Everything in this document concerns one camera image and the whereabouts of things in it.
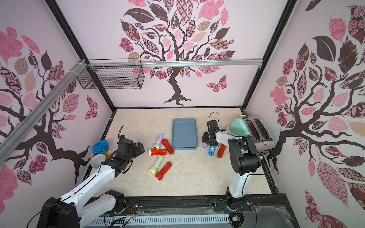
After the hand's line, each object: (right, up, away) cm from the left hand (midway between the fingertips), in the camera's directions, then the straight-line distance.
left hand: (137, 150), depth 86 cm
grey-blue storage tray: (+29, +8, +17) cm, 35 cm away
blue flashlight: (+47, -2, +6) cm, 48 cm away
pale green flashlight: (+10, -12, -3) cm, 16 cm away
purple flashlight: (+43, +2, +8) cm, 44 cm away
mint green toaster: (+74, +14, -1) cm, 76 cm away
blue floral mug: (-23, -5, -5) cm, 24 cm away
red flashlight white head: (+9, -2, +4) cm, 10 cm away
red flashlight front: (+14, -14, -5) cm, 21 cm away
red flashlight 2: (+53, -2, +6) cm, 54 cm away
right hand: (+44, +6, +13) cm, 46 cm away
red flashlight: (+19, 0, +7) cm, 20 cm away
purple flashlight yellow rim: (+10, +2, +8) cm, 14 cm away
